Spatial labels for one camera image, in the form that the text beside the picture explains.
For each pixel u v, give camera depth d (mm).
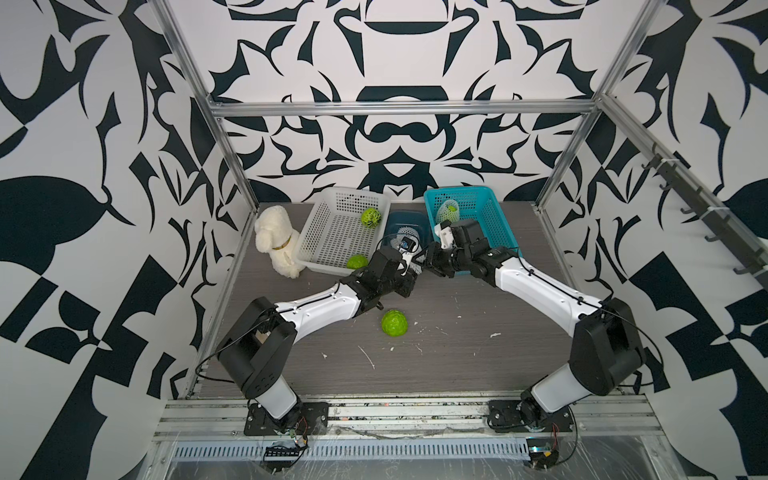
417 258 816
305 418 732
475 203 1154
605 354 435
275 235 877
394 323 835
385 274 659
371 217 1080
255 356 441
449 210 1080
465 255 663
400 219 1092
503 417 742
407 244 747
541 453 702
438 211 1122
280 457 727
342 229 1115
